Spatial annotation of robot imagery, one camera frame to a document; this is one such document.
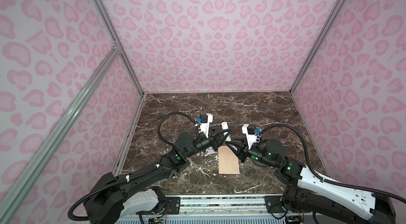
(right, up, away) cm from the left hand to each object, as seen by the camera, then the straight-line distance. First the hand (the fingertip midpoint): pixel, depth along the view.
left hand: (230, 128), depth 64 cm
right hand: (-1, -6, +1) cm, 6 cm away
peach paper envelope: (+2, -22, +22) cm, 31 cm away
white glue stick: (-2, +1, 0) cm, 3 cm away
